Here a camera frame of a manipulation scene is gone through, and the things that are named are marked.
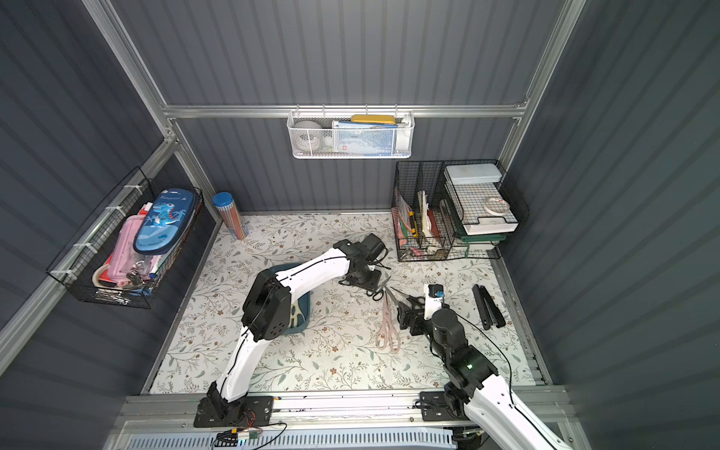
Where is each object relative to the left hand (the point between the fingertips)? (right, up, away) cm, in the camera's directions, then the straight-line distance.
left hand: (376, 288), depth 92 cm
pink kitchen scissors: (+3, -12, -4) cm, 13 cm away
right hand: (+12, -1, -13) cm, 18 cm away
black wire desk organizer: (+30, +28, +13) cm, 43 cm away
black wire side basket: (-67, +10, -30) cm, 74 cm away
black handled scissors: (+13, -5, +2) cm, 14 cm away
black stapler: (+36, -7, -3) cm, 37 cm away
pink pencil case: (-63, +12, -25) cm, 69 cm away
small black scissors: (+1, -2, +4) cm, 5 cm away
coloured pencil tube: (-54, +26, +9) cm, 60 cm away
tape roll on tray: (+40, +26, +1) cm, 47 cm away
